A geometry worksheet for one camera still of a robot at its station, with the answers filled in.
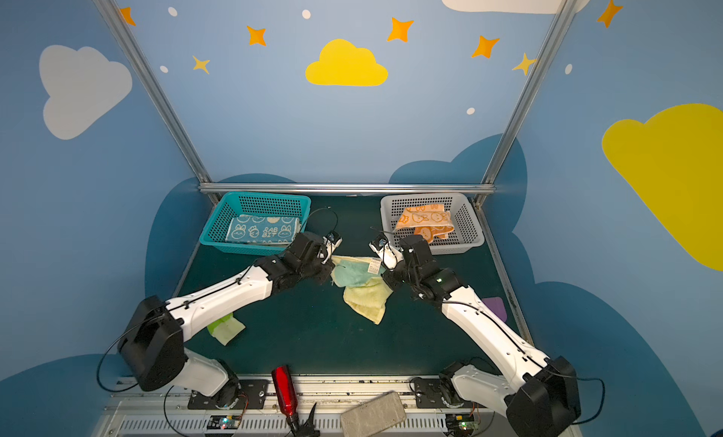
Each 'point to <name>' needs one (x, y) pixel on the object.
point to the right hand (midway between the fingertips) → (388, 258)
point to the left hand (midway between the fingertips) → (332, 260)
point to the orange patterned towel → (432, 221)
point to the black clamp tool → (306, 429)
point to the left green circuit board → (223, 422)
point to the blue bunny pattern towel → (264, 230)
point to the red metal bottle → (285, 390)
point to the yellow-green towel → (365, 288)
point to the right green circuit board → (459, 423)
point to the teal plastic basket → (228, 205)
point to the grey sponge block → (374, 417)
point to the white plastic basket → (467, 234)
